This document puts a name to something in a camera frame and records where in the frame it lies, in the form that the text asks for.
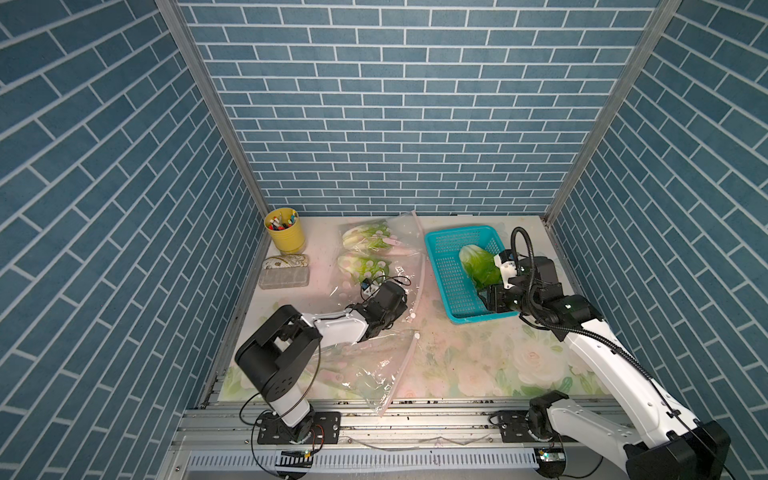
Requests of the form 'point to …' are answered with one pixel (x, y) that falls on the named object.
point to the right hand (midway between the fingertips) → (490, 291)
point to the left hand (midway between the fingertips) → (412, 306)
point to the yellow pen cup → (286, 228)
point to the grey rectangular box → (287, 277)
